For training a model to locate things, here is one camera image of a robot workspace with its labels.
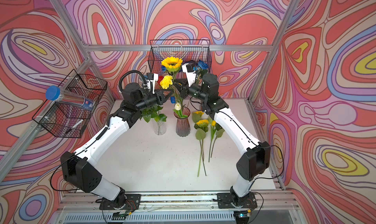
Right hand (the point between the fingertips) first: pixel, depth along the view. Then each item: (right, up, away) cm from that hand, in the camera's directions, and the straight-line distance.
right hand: (171, 85), depth 68 cm
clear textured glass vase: (-12, -23, +28) cm, 38 cm away
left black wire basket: (-50, -11, +2) cm, 52 cm away
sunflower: (+17, -22, +29) cm, 40 cm away
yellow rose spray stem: (+13, -16, +36) cm, 42 cm away
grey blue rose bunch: (-13, -13, +15) cm, 23 cm away
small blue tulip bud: (-1, -6, +13) cm, 14 cm away
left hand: (+1, -3, +1) cm, 4 cm away
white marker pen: (-50, -20, +5) cm, 54 cm away
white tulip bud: (+2, -12, +9) cm, 15 cm away
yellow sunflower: (+27, -26, +31) cm, 48 cm away
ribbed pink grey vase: (+3, -23, +37) cm, 44 cm away
